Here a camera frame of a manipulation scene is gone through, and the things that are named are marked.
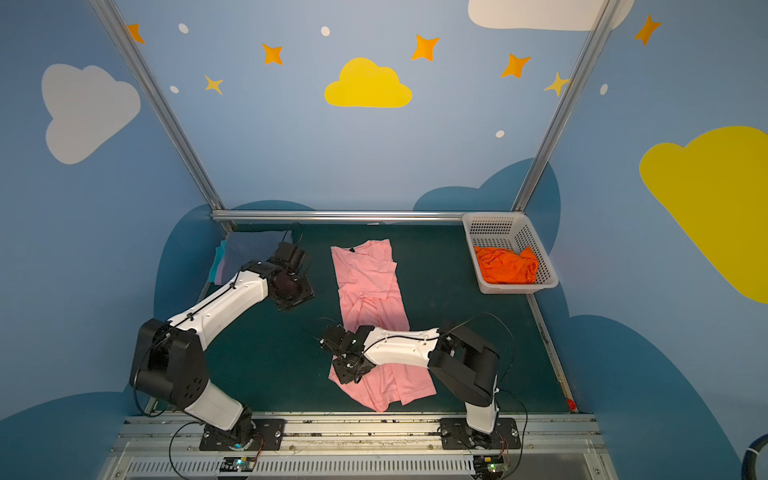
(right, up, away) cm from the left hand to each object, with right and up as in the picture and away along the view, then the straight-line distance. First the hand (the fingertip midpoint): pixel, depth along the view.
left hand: (313, 296), depth 88 cm
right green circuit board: (+47, -39, -17) cm, 64 cm away
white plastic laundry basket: (+72, +21, +27) cm, 80 cm away
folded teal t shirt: (-36, +6, +11) cm, 38 cm away
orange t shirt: (+63, +9, +15) cm, 65 cm away
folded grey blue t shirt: (-27, +16, +14) cm, 34 cm away
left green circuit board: (-14, -38, -18) cm, 44 cm away
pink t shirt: (+17, -2, +13) cm, 21 cm away
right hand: (+12, -20, -4) cm, 24 cm away
